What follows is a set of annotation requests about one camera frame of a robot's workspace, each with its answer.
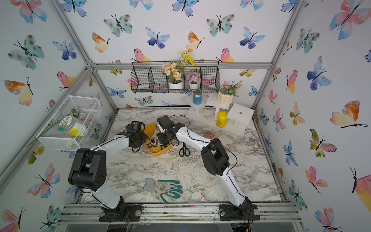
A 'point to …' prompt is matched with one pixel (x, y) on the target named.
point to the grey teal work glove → (168, 187)
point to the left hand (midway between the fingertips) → (146, 136)
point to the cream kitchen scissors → (154, 138)
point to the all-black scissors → (184, 148)
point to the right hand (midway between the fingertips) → (161, 136)
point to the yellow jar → (221, 120)
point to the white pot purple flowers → (193, 79)
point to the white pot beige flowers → (175, 81)
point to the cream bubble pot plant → (225, 94)
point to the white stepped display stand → (206, 111)
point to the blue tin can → (197, 97)
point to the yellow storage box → (154, 151)
